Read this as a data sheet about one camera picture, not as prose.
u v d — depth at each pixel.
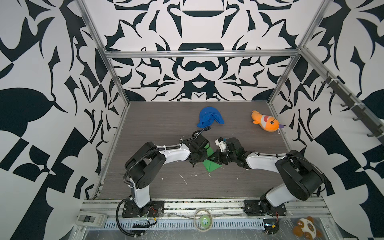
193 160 0.77
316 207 0.76
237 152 0.73
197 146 0.72
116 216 0.70
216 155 0.83
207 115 1.03
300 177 0.45
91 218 0.70
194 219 0.70
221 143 0.85
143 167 0.47
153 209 0.73
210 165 0.89
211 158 0.85
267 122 0.99
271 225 0.71
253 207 0.74
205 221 0.72
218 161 0.78
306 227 0.67
